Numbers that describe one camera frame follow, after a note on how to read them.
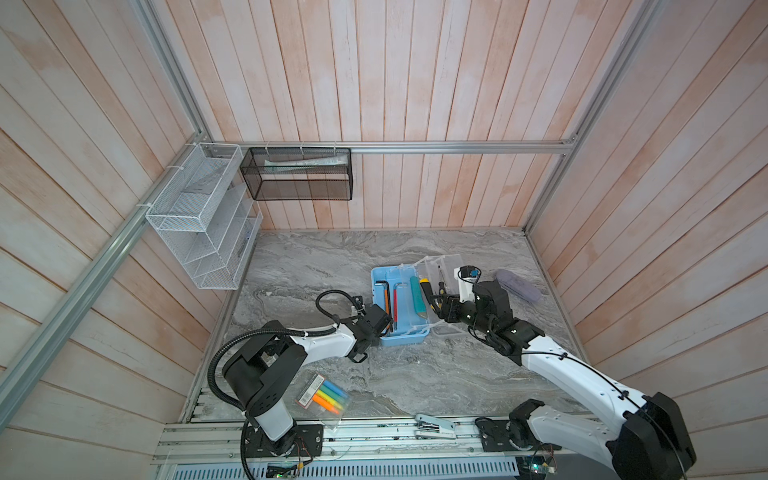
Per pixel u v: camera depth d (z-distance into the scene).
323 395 0.80
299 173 0.91
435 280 0.92
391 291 1.02
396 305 0.98
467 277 0.71
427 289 0.91
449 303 0.71
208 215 0.73
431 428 0.74
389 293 1.01
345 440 0.75
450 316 0.71
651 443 0.39
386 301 0.99
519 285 1.01
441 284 0.90
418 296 0.92
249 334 0.44
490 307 0.60
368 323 0.71
